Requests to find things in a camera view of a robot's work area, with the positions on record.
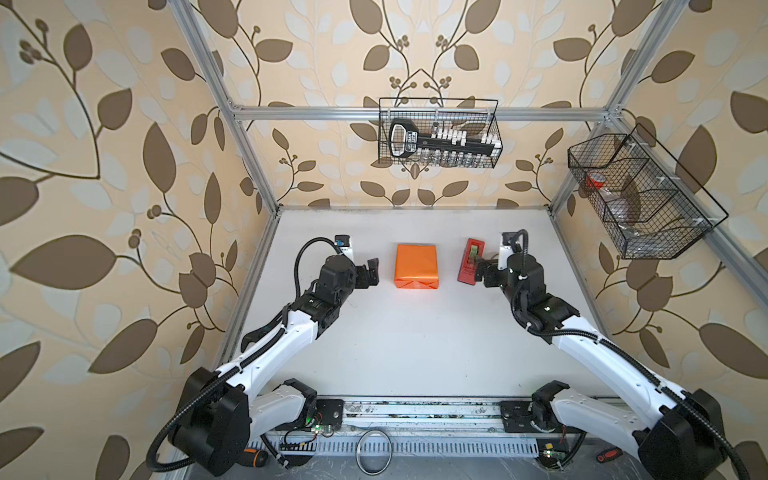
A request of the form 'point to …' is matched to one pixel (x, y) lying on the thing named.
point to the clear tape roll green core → (474, 250)
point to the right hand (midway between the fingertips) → (494, 259)
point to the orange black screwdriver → (254, 458)
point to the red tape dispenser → (467, 266)
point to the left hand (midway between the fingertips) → (365, 258)
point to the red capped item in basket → (595, 180)
